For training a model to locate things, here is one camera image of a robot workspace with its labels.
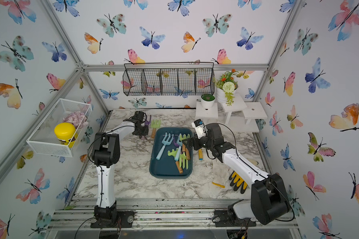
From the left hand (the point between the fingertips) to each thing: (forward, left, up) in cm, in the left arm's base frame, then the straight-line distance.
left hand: (145, 129), depth 108 cm
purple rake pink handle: (-4, -3, +11) cm, 12 cm away
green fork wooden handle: (-24, -27, +1) cm, 36 cm away
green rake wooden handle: (-18, -27, +2) cm, 32 cm away
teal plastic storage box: (-23, -18, -1) cm, 29 cm away
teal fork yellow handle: (-21, -38, -1) cm, 43 cm away
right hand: (-20, -31, +18) cm, 41 cm away
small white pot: (+5, -43, +21) cm, 48 cm away
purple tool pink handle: (-13, -22, 0) cm, 26 cm away
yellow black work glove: (-40, -57, 0) cm, 69 cm away
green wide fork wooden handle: (+6, -6, -2) cm, 9 cm away
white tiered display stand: (+11, -68, -1) cm, 69 cm away
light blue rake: (-13, -25, 0) cm, 28 cm away
